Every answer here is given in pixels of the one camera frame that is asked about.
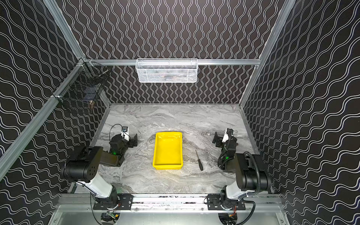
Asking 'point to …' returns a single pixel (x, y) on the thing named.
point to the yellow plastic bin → (168, 151)
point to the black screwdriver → (199, 162)
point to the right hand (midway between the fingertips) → (224, 133)
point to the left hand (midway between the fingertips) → (133, 132)
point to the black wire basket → (83, 84)
